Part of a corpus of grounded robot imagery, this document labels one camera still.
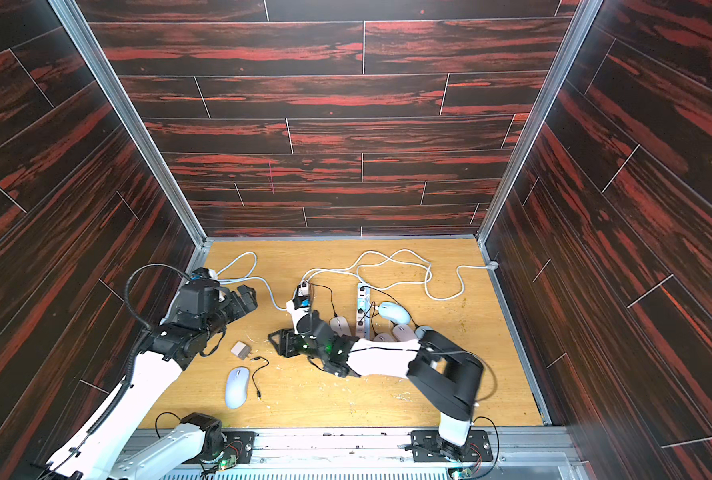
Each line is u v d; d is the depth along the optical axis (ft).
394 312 3.13
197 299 1.80
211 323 1.98
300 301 2.41
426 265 3.52
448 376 1.53
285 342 2.30
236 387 2.70
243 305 2.26
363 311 2.93
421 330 3.05
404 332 2.99
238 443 2.41
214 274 2.26
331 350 2.11
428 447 2.40
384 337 3.01
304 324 2.14
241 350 2.89
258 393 2.70
